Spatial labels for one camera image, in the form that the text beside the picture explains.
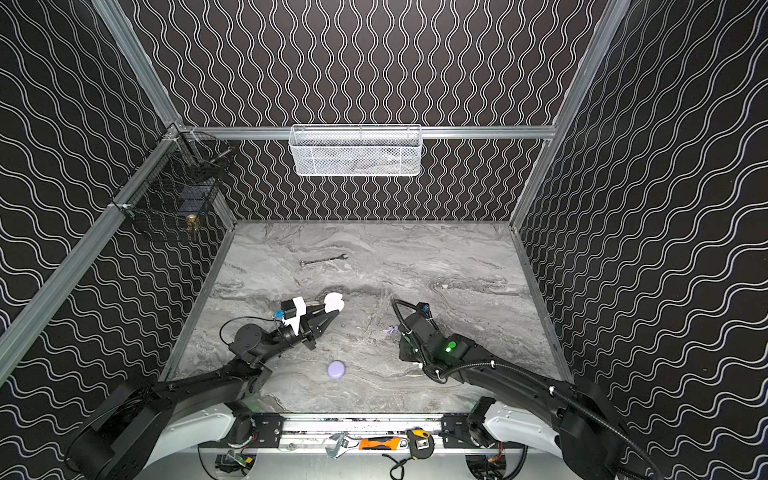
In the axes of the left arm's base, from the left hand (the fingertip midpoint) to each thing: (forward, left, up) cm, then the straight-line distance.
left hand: (340, 311), depth 70 cm
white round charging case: (+2, +2, 0) cm, 3 cm away
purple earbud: (+7, -11, -23) cm, 27 cm away
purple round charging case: (-6, +4, -22) cm, 23 cm away
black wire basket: (+38, +57, +8) cm, 69 cm away
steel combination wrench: (+35, +8, -21) cm, 42 cm away
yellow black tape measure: (-22, -20, -22) cm, 37 cm away
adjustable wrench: (-23, 0, -23) cm, 33 cm away
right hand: (0, -16, -17) cm, 24 cm away
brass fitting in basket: (+23, +44, +7) cm, 50 cm away
